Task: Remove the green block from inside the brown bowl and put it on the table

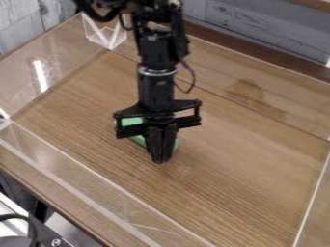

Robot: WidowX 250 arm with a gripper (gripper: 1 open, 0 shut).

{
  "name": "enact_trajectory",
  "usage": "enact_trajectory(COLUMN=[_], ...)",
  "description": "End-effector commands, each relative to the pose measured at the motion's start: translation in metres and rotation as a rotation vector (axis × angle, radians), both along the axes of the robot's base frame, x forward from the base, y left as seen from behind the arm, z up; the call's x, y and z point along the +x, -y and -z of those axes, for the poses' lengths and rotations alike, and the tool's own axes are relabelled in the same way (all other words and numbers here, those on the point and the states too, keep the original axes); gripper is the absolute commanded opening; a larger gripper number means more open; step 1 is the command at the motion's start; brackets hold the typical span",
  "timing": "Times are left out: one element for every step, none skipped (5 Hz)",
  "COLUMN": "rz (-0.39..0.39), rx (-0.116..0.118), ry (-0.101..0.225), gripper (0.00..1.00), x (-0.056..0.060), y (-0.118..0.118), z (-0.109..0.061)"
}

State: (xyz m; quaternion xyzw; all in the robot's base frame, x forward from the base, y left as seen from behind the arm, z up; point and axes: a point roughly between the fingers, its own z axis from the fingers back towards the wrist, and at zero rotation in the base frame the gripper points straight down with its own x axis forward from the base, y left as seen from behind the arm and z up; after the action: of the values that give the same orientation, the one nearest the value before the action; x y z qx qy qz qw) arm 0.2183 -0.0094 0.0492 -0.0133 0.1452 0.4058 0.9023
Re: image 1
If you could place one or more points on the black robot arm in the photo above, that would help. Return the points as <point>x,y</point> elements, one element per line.
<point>157,27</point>

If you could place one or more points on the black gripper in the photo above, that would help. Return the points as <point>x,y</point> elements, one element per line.
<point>156,106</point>

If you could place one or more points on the green rectangular block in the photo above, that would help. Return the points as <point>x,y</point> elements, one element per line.
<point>137,138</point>

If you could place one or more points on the black metal frame base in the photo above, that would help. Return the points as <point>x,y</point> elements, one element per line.
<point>61,235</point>

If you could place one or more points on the clear acrylic corner bracket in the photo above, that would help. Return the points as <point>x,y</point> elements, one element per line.
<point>108,37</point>

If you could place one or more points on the clear acrylic enclosure wall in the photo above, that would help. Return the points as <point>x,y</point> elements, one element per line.
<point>247,181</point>

